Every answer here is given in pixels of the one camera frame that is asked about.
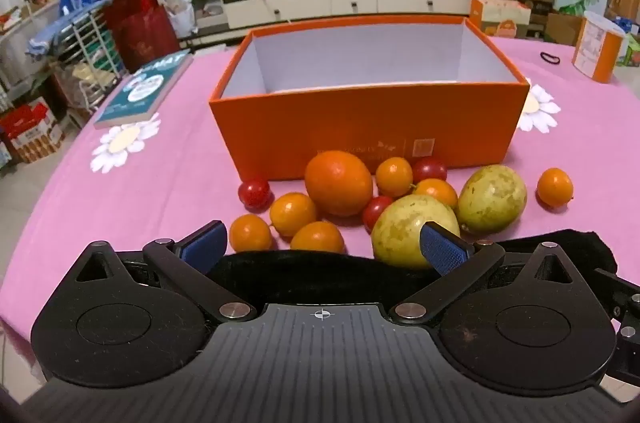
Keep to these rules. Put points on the orange cardboard box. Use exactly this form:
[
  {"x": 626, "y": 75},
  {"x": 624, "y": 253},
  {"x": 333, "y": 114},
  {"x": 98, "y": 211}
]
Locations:
[{"x": 350, "y": 138}]

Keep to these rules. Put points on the grey storage bin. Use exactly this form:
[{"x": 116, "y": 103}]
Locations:
[{"x": 30, "y": 28}]

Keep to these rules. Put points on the brown green cardboard box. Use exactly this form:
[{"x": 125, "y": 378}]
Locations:
[{"x": 562, "y": 28}]

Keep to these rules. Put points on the red gift bag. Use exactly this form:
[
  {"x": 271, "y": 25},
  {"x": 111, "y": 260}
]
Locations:
[{"x": 145, "y": 33}]

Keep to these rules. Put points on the orange gift box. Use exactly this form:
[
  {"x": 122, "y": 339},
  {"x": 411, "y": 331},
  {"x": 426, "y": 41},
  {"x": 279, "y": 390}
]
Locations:
[{"x": 500, "y": 15}]

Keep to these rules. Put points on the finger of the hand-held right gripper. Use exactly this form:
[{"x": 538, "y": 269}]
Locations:
[{"x": 625, "y": 290}]

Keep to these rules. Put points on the blue cloth bundle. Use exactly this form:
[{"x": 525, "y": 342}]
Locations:
[{"x": 75, "y": 0}]

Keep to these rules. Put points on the red white carton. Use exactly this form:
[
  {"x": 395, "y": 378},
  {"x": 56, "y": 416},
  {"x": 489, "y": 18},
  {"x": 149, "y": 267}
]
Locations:
[{"x": 35, "y": 133}]

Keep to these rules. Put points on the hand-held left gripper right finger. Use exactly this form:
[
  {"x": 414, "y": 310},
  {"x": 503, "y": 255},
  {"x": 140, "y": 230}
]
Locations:
[{"x": 442, "y": 250}]

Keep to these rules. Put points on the teal tissue pack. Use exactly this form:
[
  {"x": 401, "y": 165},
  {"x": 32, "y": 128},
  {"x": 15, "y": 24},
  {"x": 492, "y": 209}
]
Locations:
[{"x": 145, "y": 85}]

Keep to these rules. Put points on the red cherry tomato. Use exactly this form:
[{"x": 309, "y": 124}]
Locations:
[
  {"x": 429, "y": 169},
  {"x": 254, "y": 193},
  {"x": 377, "y": 212}
]

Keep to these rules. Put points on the white plastic bag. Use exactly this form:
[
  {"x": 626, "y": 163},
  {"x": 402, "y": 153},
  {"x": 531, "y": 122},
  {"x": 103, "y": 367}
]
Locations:
[{"x": 180, "y": 10}]

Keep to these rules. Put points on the large orange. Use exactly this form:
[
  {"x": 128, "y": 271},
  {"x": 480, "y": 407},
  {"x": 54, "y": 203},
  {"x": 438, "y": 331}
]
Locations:
[{"x": 339, "y": 183}]

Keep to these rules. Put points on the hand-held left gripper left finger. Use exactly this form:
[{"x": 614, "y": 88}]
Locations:
[{"x": 205, "y": 248}]

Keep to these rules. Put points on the orange white canister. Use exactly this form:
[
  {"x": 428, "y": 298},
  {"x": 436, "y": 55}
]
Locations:
[{"x": 597, "y": 48}]

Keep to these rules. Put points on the small orange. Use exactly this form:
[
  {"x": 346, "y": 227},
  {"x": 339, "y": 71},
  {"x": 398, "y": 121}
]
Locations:
[
  {"x": 555, "y": 187},
  {"x": 437, "y": 193},
  {"x": 318, "y": 237},
  {"x": 293, "y": 214},
  {"x": 394, "y": 176},
  {"x": 250, "y": 233}
]

